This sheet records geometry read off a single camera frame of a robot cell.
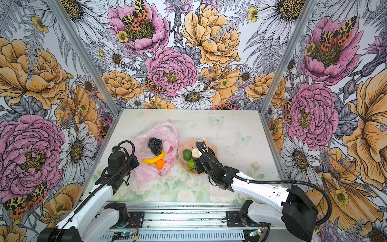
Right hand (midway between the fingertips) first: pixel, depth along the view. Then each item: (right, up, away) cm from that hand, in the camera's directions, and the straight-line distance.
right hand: (198, 161), depth 81 cm
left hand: (-35, -1, +6) cm, 35 cm away
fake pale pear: (-2, +5, -2) cm, 5 cm away
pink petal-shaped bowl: (-6, +6, +18) cm, 20 cm away
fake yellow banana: (-27, -2, +11) cm, 30 cm away
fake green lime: (-7, +2, +9) cm, 11 cm away
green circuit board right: (+26, -31, -9) cm, 42 cm away
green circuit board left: (-36, -32, -10) cm, 49 cm away
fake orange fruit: (-22, -4, +9) cm, 24 cm away
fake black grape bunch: (-27, +6, +16) cm, 32 cm away
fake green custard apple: (-4, -3, +4) cm, 6 cm away
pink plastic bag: (-21, +15, +15) cm, 30 cm away
